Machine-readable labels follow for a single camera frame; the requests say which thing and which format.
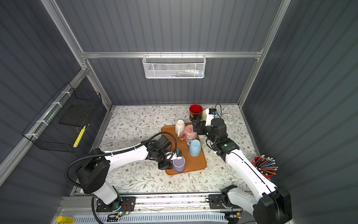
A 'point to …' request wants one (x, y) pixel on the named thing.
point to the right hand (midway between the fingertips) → (198, 122)
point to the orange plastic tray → (174, 142)
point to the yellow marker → (63, 219)
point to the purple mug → (179, 165)
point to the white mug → (180, 127)
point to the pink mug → (188, 134)
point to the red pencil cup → (266, 165)
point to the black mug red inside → (195, 112)
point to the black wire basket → (59, 126)
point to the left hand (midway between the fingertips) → (171, 163)
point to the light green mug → (204, 115)
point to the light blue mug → (195, 147)
